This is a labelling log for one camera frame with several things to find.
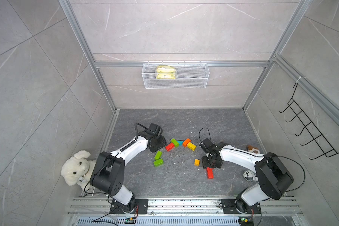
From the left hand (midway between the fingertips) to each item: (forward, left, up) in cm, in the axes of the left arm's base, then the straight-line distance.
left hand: (165, 143), depth 89 cm
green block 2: (-5, +5, -6) cm, 9 cm away
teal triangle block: (+3, -10, -5) cm, 12 cm away
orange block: (+4, -14, -5) cm, 16 cm away
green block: (+3, -7, -5) cm, 9 cm away
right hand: (-12, -27, -8) cm, 31 cm away
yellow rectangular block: (+1, -18, -6) cm, 19 cm away
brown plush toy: (-4, -59, -6) cm, 59 cm away
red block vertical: (-17, -27, -6) cm, 33 cm away
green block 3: (-10, +5, -6) cm, 13 cm away
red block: (0, -3, -5) cm, 6 cm away
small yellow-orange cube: (-11, -20, -6) cm, 23 cm away
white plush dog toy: (-19, +44, +9) cm, 49 cm away
